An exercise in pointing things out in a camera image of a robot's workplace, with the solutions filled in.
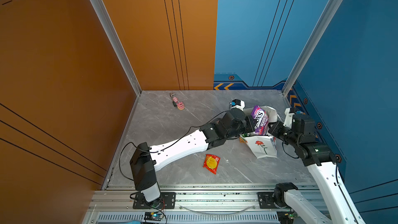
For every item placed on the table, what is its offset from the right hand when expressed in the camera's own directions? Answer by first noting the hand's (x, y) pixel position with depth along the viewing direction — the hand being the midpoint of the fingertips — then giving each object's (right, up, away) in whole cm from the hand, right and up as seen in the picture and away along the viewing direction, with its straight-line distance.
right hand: (266, 123), depth 72 cm
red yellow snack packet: (-25, -23, +12) cm, 36 cm away
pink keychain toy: (-47, +8, +36) cm, 60 cm away
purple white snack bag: (-4, +2, -5) cm, 7 cm away
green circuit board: (-51, -43, -2) cm, 67 cm away
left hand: (-5, +2, -6) cm, 8 cm away
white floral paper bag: (-1, -11, +2) cm, 12 cm away
